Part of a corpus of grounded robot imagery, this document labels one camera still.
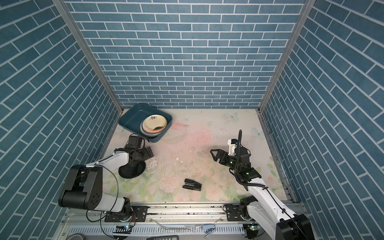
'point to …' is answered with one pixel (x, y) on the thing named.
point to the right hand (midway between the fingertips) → (214, 151)
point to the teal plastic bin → (131, 119)
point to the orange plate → (156, 129)
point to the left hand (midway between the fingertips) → (147, 155)
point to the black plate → (127, 171)
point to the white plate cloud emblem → (152, 134)
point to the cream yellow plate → (153, 121)
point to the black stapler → (191, 184)
